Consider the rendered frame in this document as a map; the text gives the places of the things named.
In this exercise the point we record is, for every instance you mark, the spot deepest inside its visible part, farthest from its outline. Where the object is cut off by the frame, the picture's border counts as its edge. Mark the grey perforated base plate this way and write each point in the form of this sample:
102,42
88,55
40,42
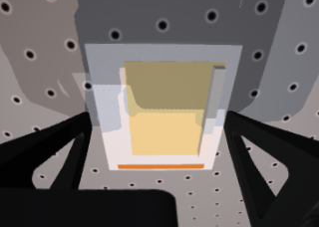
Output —
45,79

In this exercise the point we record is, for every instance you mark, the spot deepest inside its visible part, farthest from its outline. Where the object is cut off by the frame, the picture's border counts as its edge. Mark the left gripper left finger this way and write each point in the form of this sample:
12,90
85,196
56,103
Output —
20,157

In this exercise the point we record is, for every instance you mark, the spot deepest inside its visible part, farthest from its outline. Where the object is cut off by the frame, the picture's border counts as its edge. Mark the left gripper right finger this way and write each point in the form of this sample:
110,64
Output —
298,199

